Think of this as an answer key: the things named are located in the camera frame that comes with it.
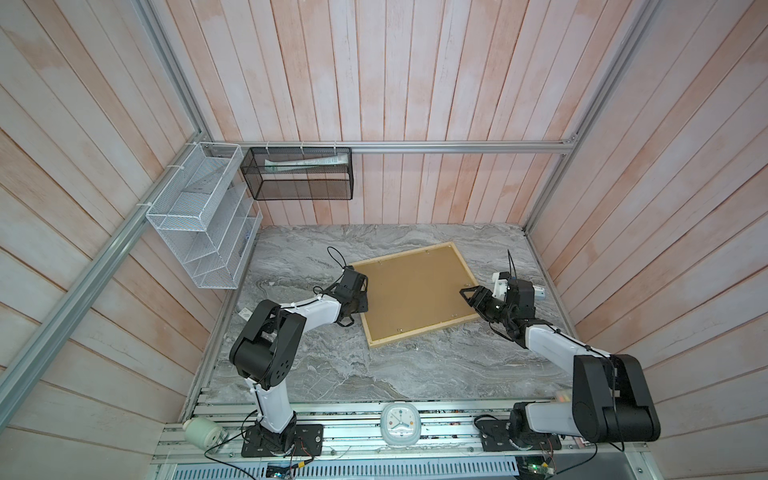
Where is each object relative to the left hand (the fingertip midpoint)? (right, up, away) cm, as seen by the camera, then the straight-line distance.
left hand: (360, 304), depth 97 cm
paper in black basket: (-23, +44, -7) cm, 50 cm away
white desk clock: (+12, -26, -24) cm, 37 cm away
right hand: (+33, +4, -7) cm, 34 cm away
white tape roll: (-34, -25, -30) cm, 52 cm away
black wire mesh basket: (-22, +46, +7) cm, 51 cm away
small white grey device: (+60, +4, +1) cm, 60 cm away
